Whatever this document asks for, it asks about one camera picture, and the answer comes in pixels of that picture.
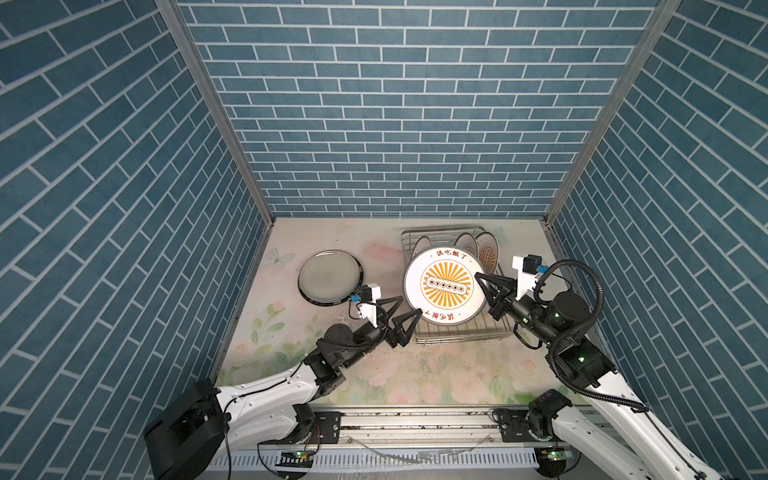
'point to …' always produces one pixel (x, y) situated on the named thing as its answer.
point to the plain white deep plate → (329, 277)
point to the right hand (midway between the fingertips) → (475, 272)
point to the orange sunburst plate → (421, 243)
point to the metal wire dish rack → (483, 327)
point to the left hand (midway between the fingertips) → (413, 310)
